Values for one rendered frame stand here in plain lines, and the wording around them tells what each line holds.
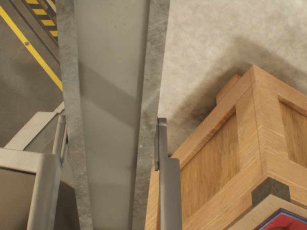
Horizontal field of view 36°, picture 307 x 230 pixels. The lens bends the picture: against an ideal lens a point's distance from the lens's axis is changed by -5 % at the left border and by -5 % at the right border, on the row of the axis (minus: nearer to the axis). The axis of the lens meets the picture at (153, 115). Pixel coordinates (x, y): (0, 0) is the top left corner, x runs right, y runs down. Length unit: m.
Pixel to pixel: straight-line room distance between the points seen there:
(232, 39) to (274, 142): 0.33
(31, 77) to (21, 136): 0.81
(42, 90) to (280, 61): 0.64
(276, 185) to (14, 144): 0.83
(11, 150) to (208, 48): 1.14
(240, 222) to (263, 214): 0.05
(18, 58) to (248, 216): 0.55
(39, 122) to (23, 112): 0.87
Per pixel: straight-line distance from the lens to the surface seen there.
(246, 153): 1.09
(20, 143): 0.17
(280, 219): 1.01
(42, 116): 0.18
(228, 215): 1.05
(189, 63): 1.31
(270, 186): 0.97
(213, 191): 1.20
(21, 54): 0.96
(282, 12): 1.24
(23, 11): 0.91
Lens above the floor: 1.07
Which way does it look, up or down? 49 degrees down
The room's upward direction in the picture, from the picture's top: 174 degrees counter-clockwise
